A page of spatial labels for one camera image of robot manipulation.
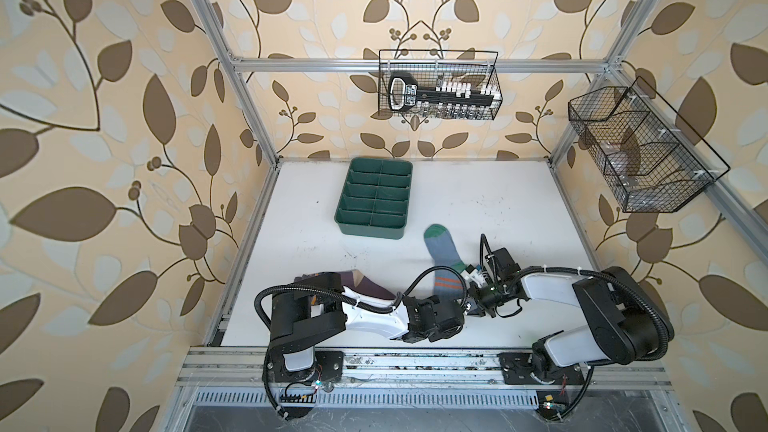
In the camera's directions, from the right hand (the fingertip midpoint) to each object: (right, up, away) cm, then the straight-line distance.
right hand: (456, 316), depth 83 cm
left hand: (-2, +1, -1) cm, 3 cm away
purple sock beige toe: (-29, +7, +6) cm, 30 cm away
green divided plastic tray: (-24, +32, +17) cm, 44 cm away
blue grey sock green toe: (-1, +15, +13) cm, 20 cm away
